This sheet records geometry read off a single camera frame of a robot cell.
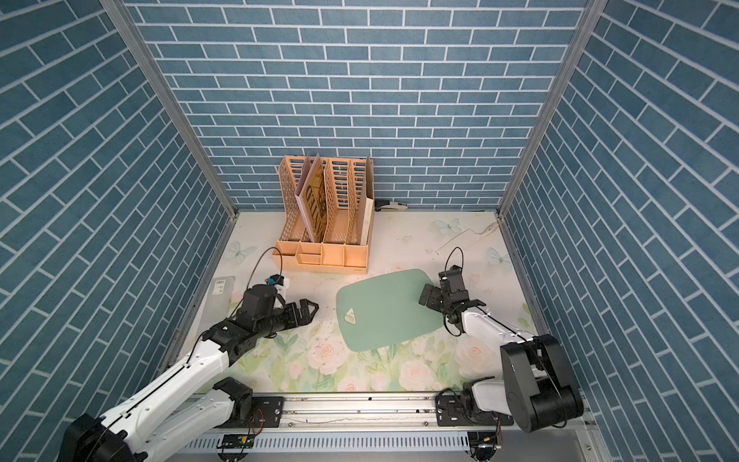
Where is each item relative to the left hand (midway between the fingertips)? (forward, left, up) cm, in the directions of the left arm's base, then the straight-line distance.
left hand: (313, 309), depth 82 cm
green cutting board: (+7, -21, -13) cm, 26 cm away
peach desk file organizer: (+37, 0, +1) cm, 37 cm away
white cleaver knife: (+34, -53, -9) cm, 63 cm away
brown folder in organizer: (+32, +3, +14) cm, 35 cm away
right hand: (+8, -37, -7) cm, 39 cm away
